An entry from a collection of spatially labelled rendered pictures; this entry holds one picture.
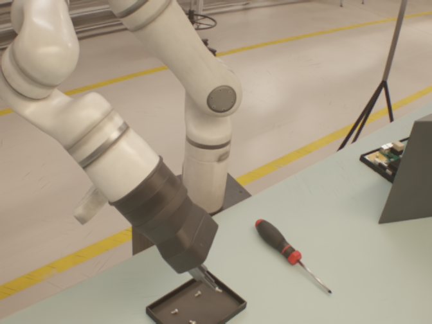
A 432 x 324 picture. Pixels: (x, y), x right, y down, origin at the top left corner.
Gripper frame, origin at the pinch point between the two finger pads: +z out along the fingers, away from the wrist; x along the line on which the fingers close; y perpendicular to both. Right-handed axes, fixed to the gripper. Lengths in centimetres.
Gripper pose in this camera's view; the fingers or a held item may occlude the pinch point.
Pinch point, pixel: (216, 289)
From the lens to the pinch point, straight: 60.5
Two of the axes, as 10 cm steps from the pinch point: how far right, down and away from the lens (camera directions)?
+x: 2.6, -5.3, 8.1
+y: 7.4, -4.3, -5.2
